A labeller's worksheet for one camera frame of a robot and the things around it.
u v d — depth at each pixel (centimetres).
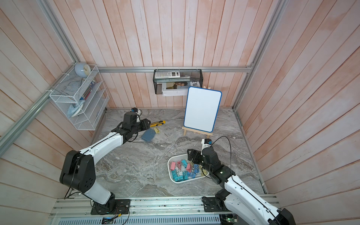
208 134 96
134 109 80
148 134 101
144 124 80
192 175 83
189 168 82
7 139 51
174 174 84
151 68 95
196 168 84
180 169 85
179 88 93
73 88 79
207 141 72
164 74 91
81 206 75
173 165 85
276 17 71
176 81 88
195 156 70
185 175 81
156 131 104
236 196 50
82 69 80
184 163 86
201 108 91
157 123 108
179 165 84
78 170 46
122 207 73
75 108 79
